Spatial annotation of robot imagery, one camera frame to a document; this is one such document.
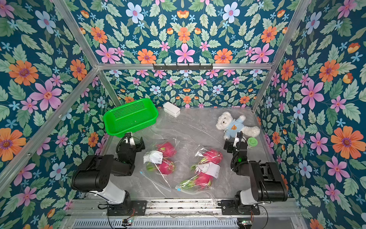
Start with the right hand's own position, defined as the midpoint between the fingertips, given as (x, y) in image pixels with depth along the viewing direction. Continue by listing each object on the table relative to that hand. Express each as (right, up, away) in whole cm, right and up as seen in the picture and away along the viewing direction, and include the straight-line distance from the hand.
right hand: (237, 139), depth 92 cm
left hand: (-68, +1, 0) cm, 68 cm away
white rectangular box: (-47, +21, +23) cm, 57 cm away
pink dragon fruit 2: (-45, -15, -12) cm, 49 cm away
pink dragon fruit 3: (-18, -8, -10) cm, 23 cm away
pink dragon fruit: (-45, -6, -6) cm, 45 cm away
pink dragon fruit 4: (-25, -20, -17) cm, 36 cm away
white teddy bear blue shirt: (-2, +8, +6) cm, 11 cm away
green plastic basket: (-79, +15, +20) cm, 83 cm away
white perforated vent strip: (-49, -40, -22) cm, 66 cm away
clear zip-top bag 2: (-19, -15, -14) cm, 28 cm away
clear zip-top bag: (-48, -11, -14) cm, 51 cm away
